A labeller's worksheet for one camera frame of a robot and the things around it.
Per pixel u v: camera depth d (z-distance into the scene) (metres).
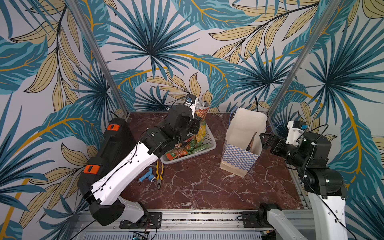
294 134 0.53
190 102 0.52
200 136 0.93
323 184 0.38
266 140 0.55
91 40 0.78
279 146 0.53
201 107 0.68
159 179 0.86
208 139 0.95
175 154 0.86
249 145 0.75
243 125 0.98
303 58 0.86
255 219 0.73
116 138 0.72
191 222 0.73
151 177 0.84
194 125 0.55
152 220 0.74
